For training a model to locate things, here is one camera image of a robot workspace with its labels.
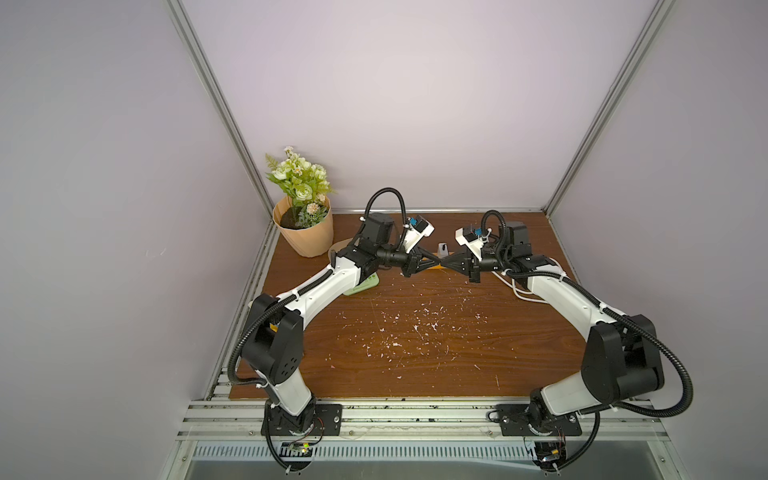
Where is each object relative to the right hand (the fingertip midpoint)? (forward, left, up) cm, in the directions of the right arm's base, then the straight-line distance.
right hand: (444, 259), depth 78 cm
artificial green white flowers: (+25, +43, +5) cm, 50 cm away
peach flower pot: (+14, +42, -11) cm, 46 cm away
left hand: (-2, +2, +1) cm, 3 cm away
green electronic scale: (+5, +23, -20) cm, 31 cm away
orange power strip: (-2, +2, 0) cm, 3 cm away
